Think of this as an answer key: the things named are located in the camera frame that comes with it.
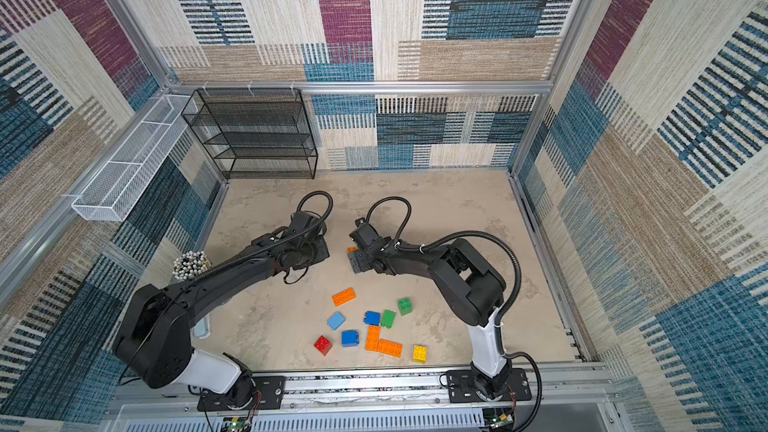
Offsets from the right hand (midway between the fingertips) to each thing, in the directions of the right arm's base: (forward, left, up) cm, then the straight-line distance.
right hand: (374, 254), depth 97 cm
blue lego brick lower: (-25, +6, 0) cm, 26 cm away
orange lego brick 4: (+2, +7, 0) cm, 7 cm away
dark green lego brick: (-18, -9, +2) cm, 20 cm away
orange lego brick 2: (-25, 0, 0) cm, 25 cm away
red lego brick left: (-28, +12, +3) cm, 31 cm away
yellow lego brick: (-30, -12, +3) cm, 33 cm away
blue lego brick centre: (-20, 0, -1) cm, 20 cm away
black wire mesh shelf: (+40, +43, +18) cm, 61 cm away
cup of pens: (-13, +45, +18) cm, 50 cm away
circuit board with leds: (-43, -30, -2) cm, 52 cm away
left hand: (-4, +13, +9) cm, 17 cm away
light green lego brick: (-20, -4, -1) cm, 21 cm away
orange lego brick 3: (-28, -5, 0) cm, 28 cm away
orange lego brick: (-14, +8, +1) cm, 17 cm away
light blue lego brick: (-21, +10, 0) cm, 23 cm away
